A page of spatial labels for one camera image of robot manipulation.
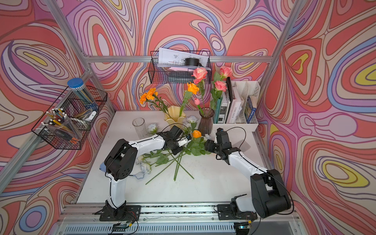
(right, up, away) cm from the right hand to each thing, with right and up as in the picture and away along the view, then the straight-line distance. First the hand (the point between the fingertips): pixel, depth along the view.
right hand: (209, 147), depth 90 cm
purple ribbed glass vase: (-2, +15, +6) cm, 16 cm away
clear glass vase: (-43, +14, -3) cm, 45 cm away
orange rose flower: (-8, 0, +6) cm, 10 cm away
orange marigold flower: (-34, +30, -10) cm, 46 cm away
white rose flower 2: (-11, +19, +18) cm, 28 cm away
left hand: (-18, -1, +6) cm, 19 cm away
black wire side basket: (-76, +23, -10) cm, 80 cm away
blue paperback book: (+30, +24, +11) cm, 40 cm away
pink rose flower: (+4, +33, -5) cm, 34 cm away
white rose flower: (-39, +12, +12) cm, 42 cm away
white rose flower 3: (-38, -11, -6) cm, 40 cm away
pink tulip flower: (-8, +28, -6) cm, 29 cm away
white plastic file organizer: (+28, +41, +13) cm, 51 cm away
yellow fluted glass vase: (-23, +20, +6) cm, 31 cm away
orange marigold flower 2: (-39, +30, -8) cm, 50 cm away
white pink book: (+17, +25, +1) cm, 30 cm away
